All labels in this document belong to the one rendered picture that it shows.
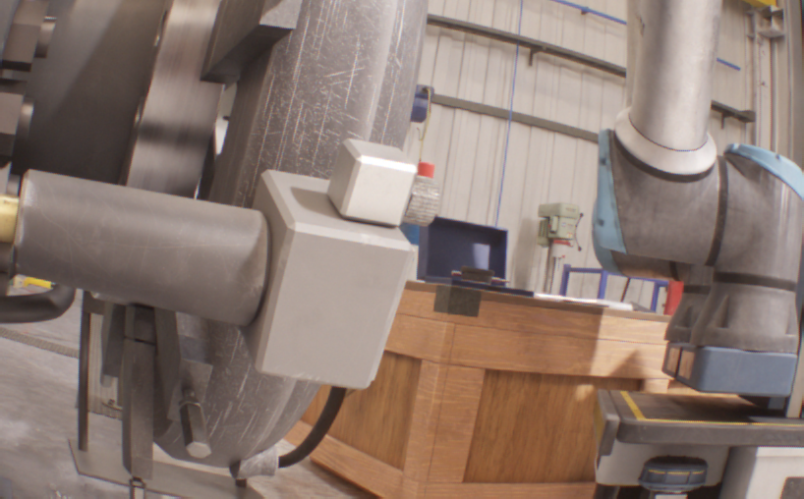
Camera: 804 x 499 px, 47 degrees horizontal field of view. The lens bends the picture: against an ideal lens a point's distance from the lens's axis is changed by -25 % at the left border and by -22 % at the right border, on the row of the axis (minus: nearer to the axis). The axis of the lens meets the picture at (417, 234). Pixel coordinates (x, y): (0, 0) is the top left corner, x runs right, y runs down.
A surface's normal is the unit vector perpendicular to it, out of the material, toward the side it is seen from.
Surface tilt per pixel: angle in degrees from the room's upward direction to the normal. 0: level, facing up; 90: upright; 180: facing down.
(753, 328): 70
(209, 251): 81
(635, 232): 137
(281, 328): 112
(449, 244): 77
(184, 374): 131
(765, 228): 93
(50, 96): 104
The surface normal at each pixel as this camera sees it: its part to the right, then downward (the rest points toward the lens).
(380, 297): 0.31, 0.38
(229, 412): 0.16, 0.74
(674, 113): -0.21, 0.60
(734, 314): -0.51, -0.47
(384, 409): -0.91, -0.16
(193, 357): 0.37, -0.75
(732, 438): -0.14, -0.08
